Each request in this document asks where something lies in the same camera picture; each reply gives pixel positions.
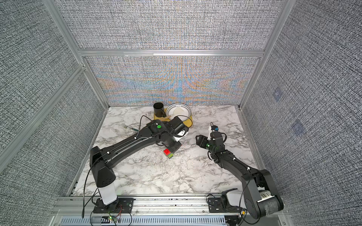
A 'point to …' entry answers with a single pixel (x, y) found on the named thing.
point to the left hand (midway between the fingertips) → (178, 146)
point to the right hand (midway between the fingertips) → (199, 134)
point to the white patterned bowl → (181, 110)
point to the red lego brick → (167, 151)
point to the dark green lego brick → (170, 156)
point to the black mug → (159, 111)
